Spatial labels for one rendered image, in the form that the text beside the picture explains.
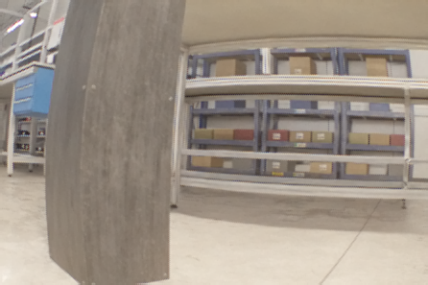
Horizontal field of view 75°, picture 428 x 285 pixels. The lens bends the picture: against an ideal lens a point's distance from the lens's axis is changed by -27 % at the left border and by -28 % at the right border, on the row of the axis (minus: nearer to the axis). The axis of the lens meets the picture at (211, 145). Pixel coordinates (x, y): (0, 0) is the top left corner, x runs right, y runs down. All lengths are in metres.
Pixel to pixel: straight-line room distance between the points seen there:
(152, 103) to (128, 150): 0.11
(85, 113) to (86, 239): 0.25
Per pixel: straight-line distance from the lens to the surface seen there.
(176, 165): 2.14
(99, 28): 0.73
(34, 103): 2.65
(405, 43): 1.85
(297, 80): 2.63
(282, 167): 5.05
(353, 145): 4.76
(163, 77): 0.81
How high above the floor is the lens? 0.31
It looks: 2 degrees up
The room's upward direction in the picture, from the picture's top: 3 degrees clockwise
